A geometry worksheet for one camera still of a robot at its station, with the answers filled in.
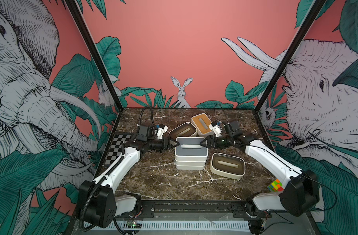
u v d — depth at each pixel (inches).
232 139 24.3
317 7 27.1
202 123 41.3
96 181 16.6
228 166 33.2
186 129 39.7
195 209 29.6
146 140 25.0
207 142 28.2
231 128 25.0
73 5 27.1
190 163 32.6
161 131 29.4
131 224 27.5
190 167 33.8
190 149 30.3
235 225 27.7
